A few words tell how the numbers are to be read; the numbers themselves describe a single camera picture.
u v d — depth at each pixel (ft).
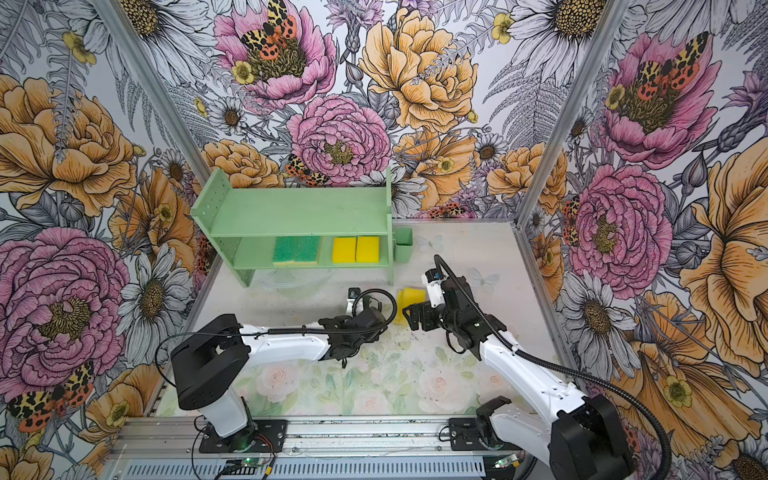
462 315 2.06
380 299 2.52
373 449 2.41
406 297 3.08
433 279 2.42
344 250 3.07
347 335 2.21
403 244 3.52
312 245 3.18
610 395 1.35
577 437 1.30
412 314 2.41
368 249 3.09
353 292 2.56
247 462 2.34
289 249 3.09
